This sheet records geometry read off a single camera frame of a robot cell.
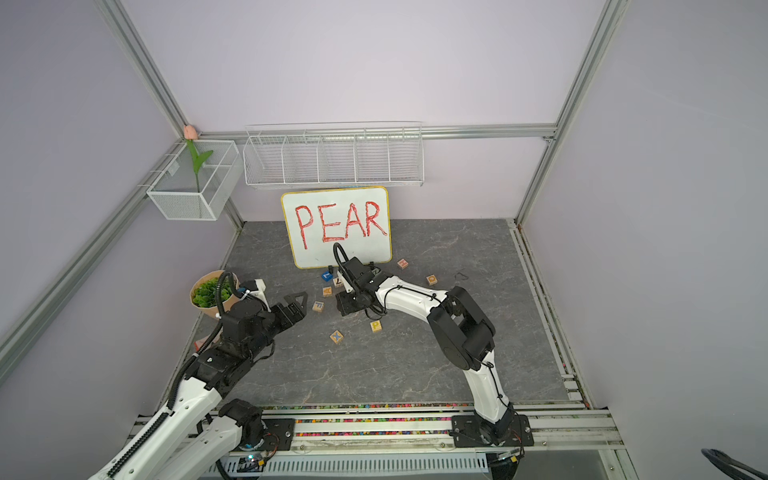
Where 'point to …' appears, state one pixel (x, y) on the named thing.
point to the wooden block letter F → (318, 306)
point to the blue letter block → (327, 276)
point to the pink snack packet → (198, 344)
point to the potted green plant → (203, 293)
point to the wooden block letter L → (338, 282)
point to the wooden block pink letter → (403, 263)
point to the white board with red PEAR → (358, 219)
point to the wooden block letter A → (327, 291)
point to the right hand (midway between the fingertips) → (343, 302)
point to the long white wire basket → (335, 154)
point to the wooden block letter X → (336, 336)
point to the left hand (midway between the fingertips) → (297, 302)
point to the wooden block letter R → (432, 280)
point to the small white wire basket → (199, 181)
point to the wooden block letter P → (376, 325)
